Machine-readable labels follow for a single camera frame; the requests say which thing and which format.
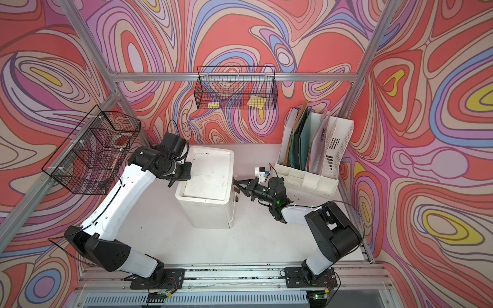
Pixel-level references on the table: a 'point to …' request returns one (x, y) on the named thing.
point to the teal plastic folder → (300, 143)
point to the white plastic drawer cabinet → (208, 197)
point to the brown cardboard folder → (287, 149)
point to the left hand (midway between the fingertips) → (189, 174)
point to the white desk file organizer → (340, 130)
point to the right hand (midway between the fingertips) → (234, 187)
